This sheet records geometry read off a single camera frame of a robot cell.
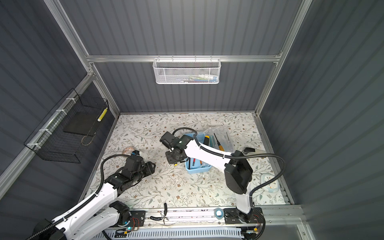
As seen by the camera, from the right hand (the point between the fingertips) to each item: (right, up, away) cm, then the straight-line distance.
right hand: (174, 159), depth 82 cm
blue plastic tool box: (+26, +11, +9) cm, 30 cm away
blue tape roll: (+26, -24, -7) cm, 36 cm away
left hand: (-12, -4, +1) cm, 13 cm away
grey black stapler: (+47, +3, +13) cm, 49 cm away
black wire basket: (-52, +15, -9) cm, 55 cm away
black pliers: (-4, -27, -8) cm, 29 cm away
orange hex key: (+16, -4, +9) cm, 18 cm away
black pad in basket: (-42, +20, -10) cm, 48 cm away
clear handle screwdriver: (+33, +9, +8) cm, 35 cm away
